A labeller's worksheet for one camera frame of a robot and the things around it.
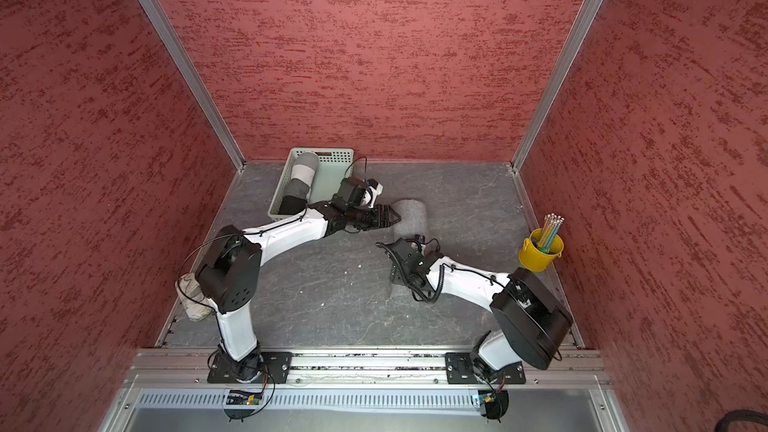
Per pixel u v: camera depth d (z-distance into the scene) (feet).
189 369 2.48
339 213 2.30
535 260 2.92
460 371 2.42
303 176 3.60
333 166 3.86
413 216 3.11
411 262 2.24
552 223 2.73
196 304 2.66
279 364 2.45
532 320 1.40
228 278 1.61
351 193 2.33
